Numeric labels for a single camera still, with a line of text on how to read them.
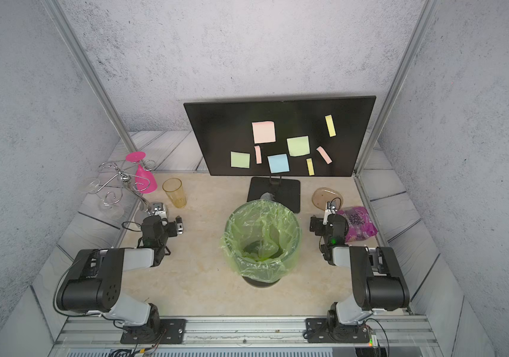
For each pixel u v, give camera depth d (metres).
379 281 0.46
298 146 0.81
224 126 1.35
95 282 0.45
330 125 0.74
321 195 1.11
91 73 0.84
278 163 0.88
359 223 0.94
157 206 0.82
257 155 0.85
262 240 0.90
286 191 1.12
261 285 0.83
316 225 0.86
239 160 0.91
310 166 0.89
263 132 0.77
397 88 0.87
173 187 0.98
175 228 0.86
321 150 0.83
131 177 0.83
